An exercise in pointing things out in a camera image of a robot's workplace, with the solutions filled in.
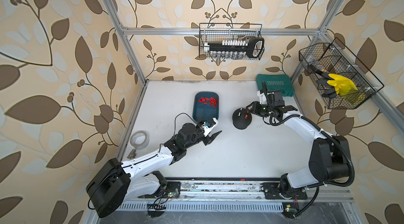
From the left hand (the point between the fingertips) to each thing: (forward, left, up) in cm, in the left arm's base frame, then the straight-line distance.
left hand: (214, 123), depth 77 cm
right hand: (+13, -20, -5) cm, 25 cm away
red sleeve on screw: (+9, -18, -7) cm, 22 cm away
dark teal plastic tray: (+25, +5, -19) cm, 32 cm away
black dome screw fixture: (+9, -16, -10) cm, 21 cm away
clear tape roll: (0, +44, -20) cm, 48 cm away
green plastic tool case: (+41, -46, -12) cm, 63 cm away
